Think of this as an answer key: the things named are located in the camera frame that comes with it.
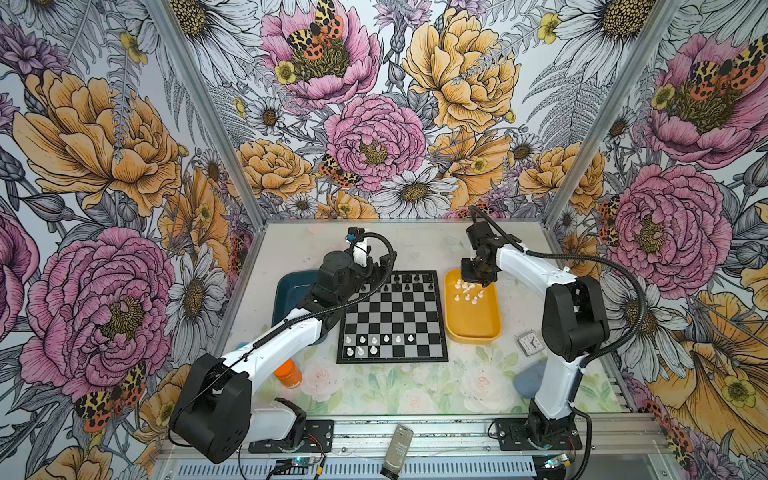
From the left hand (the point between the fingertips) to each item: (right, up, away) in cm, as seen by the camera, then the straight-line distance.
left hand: (383, 258), depth 81 cm
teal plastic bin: (-30, -11, +14) cm, 35 cm away
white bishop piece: (-3, -26, +4) cm, 26 cm away
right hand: (+27, -9, +13) cm, 32 cm away
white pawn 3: (-3, -24, +6) cm, 25 cm away
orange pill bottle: (-23, -28, -6) cm, 37 cm away
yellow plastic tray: (+29, -19, +18) cm, 39 cm away
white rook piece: (-9, -26, +4) cm, 28 cm away
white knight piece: (-6, -26, +4) cm, 27 cm away
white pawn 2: (-6, -23, +6) cm, 25 cm away
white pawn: (-10, -24, +6) cm, 27 cm away
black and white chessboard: (+5, -20, +11) cm, 23 cm away
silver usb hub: (+4, -43, -12) cm, 45 cm away
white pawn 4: (+1, -23, +6) cm, 24 cm away
